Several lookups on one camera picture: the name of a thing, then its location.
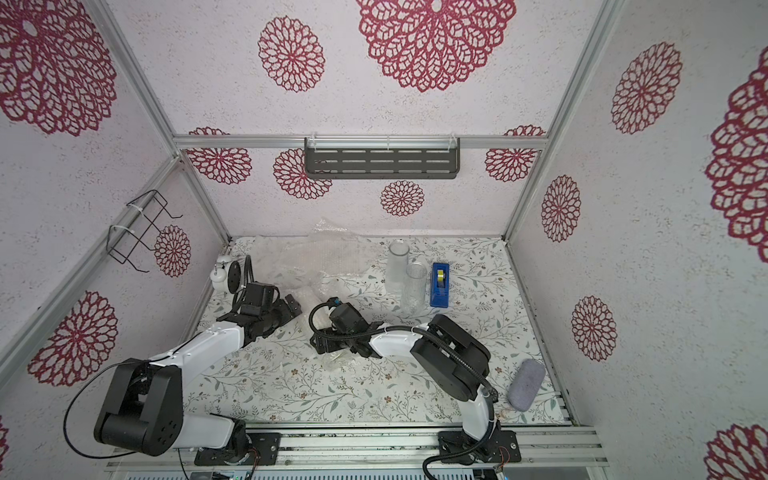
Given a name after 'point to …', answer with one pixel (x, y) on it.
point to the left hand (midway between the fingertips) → (291, 312)
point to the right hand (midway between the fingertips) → (318, 338)
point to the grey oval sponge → (525, 384)
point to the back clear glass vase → (398, 251)
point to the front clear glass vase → (414, 294)
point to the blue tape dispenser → (440, 285)
